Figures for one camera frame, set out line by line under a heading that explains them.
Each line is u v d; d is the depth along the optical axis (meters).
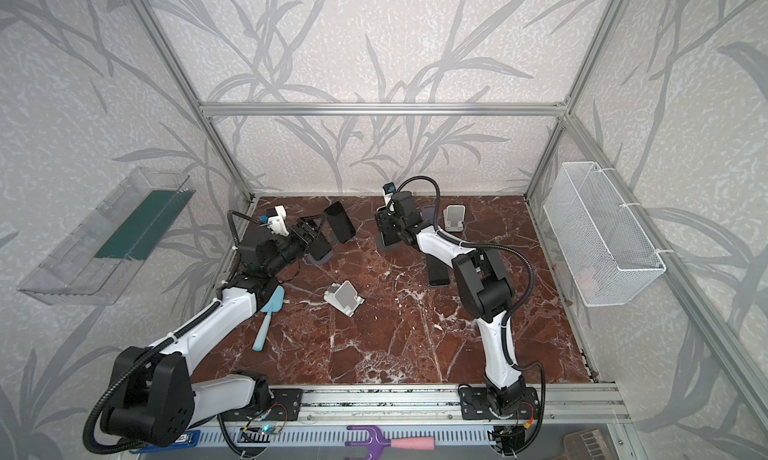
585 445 0.68
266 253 0.62
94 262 0.64
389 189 0.87
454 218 1.07
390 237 0.98
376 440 0.69
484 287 0.55
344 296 0.85
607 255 0.61
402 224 0.77
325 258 1.00
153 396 0.40
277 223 0.74
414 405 0.75
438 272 0.99
